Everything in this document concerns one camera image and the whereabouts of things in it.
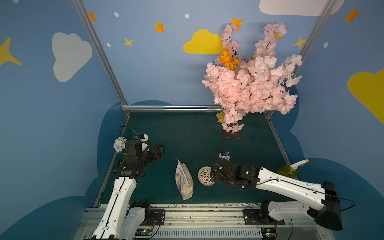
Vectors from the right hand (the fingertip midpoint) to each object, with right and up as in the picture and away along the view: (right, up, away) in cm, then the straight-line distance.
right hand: (216, 173), depth 76 cm
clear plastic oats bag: (-16, -2, -5) cm, 17 cm away
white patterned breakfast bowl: (-6, -5, +11) cm, 13 cm away
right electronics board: (+25, -28, -4) cm, 38 cm away
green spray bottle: (+42, 0, +4) cm, 42 cm away
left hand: (-30, +13, +3) cm, 33 cm away
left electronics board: (-36, -28, -4) cm, 46 cm away
